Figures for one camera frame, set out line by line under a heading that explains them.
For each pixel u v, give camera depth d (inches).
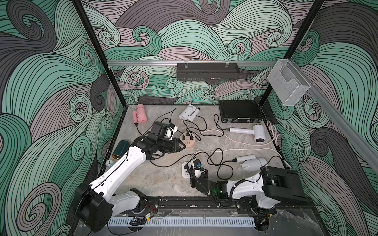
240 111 47.7
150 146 21.0
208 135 39.6
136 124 42.0
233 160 35.2
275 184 19.2
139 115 42.3
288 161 36.4
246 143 38.4
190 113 43.1
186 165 32.6
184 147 28.7
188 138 37.5
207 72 37.6
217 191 24.0
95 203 14.6
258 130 38.2
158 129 22.9
